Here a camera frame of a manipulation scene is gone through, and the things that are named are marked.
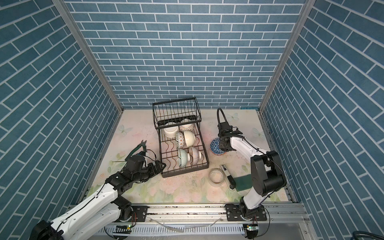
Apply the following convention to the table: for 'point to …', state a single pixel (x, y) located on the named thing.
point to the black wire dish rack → (175, 110)
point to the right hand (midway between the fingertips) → (225, 144)
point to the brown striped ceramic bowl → (194, 155)
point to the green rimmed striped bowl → (180, 140)
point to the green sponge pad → (243, 182)
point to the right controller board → (252, 230)
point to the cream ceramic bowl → (190, 138)
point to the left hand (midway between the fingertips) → (162, 168)
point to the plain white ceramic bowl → (171, 132)
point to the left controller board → (123, 229)
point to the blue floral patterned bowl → (214, 147)
